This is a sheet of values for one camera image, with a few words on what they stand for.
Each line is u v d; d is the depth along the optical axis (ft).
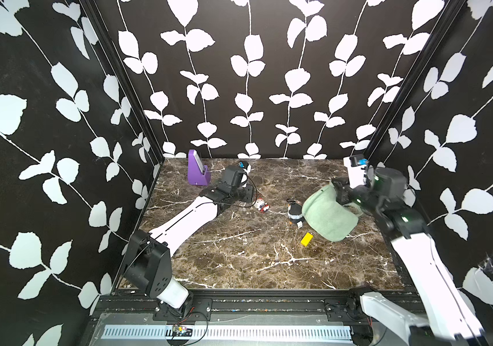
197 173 3.44
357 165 1.88
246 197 2.45
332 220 2.52
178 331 2.32
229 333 2.30
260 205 3.23
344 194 1.99
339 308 2.40
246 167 2.48
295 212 2.95
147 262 1.39
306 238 2.97
